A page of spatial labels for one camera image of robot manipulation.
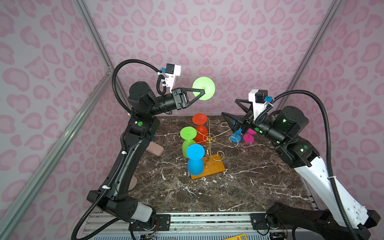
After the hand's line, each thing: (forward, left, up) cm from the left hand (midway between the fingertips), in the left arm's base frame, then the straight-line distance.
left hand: (204, 92), depth 47 cm
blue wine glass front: (-8, +3, -24) cm, 26 cm away
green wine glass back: (+2, +6, -24) cm, 25 cm away
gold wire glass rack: (+2, -7, -55) cm, 56 cm away
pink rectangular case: (+14, +30, -55) cm, 65 cm away
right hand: (0, -9, -7) cm, 12 cm away
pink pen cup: (-8, +40, -56) cm, 69 cm away
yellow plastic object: (-34, -15, -55) cm, 67 cm away
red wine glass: (+3, 0, -26) cm, 26 cm away
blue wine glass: (+23, -25, -57) cm, 67 cm away
